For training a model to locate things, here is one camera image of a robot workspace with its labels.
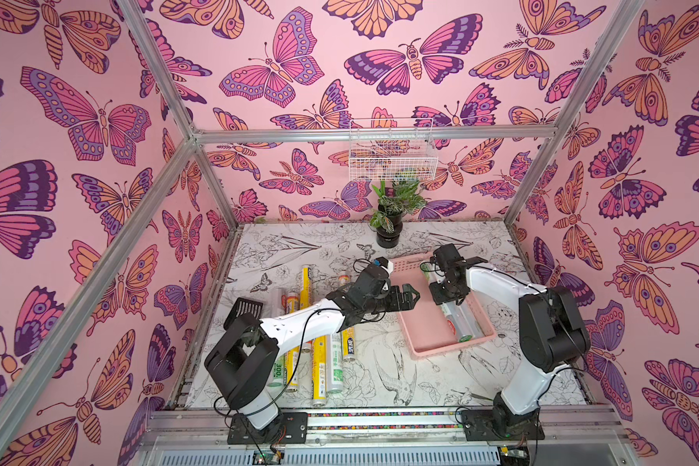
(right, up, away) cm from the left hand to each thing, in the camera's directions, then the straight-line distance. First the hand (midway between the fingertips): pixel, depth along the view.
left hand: (412, 296), depth 81 cm
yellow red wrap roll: (-18, -12, +5) cm, 23 cm away
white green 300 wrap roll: (+12, -5, +6) cm, 15 cm away
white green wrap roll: (-22, -19, 0) cm, 29 cm away
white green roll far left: (-37, -22, -2) cm, 43 cm away
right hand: (+11, -2, +14) cm, 17 cm away
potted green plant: (-2, +30, +14) cm, 33 cm away
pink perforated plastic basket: (+6, -11, +9) cm, 15 cm away
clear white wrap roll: (+19, -8, +7) cm, 22 cm away
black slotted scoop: (-53, -6, +14) cm, 55 cm away
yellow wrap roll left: (-34, -19, 0) cm, 39 cm away
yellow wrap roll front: (-26, -20, -1) cm, 33 cm away
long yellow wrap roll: (-33, 0, +16) cm, 37 cm away
